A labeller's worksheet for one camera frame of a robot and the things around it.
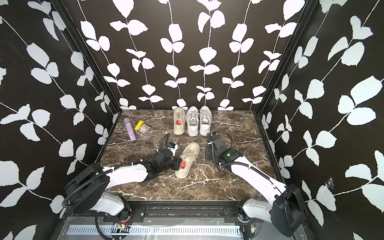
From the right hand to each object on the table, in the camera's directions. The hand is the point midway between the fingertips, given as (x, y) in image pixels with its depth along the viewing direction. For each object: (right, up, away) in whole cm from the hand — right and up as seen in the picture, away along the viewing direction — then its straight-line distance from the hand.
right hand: (207, 148), depth 83 cm
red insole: (-20, +15, +24) cm, 35 cm away
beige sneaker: (-11, -5, +5) cm, 14 cm away
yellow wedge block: (-49, +14, +28) cm, 58 cm away
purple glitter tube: (-58, +16, +26) cm, 65 cm away
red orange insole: (-15, -10, +5) cm, 19 cm away
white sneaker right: (0, +16, +23) cm, 28 cm away
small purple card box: (-46, +10, +24) cm, 53 cm away
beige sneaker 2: (-19, +21, +26) cm, 39 cm away
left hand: (-14, -7, +4) cm, 16 cm away
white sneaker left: (-9, +19, +21) cm, 30 cm away
